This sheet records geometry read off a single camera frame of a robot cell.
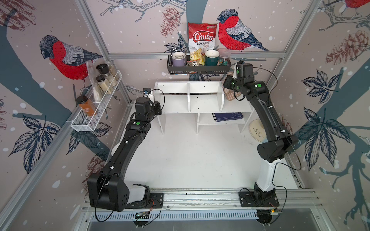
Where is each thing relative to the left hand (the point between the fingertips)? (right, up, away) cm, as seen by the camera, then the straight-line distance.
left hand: (160, 97), depth 79 cm
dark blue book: (+41, -11, +11) cm, 43 cm away
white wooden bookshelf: (+27, 0, +9) cm, 28 cm away
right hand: (+37, +11, +1) cm, 38 cm away
